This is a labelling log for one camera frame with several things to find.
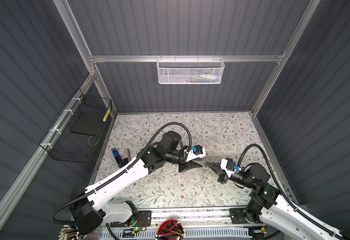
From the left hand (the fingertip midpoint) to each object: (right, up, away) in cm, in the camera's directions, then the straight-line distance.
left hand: (201, 160), depth 66 cm
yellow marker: (-50, +22, +15) cm, 57 cm away
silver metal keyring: (+1, -2, -3) cm, 4 cm away
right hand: (+3, -1, -3) cm, 4 cm away
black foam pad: (-57, +17, +10) cm, 60 cm away
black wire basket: (-61, +11, +7) cm, 63 cm away
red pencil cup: (-14, -29, -3) cm, 32 cm away
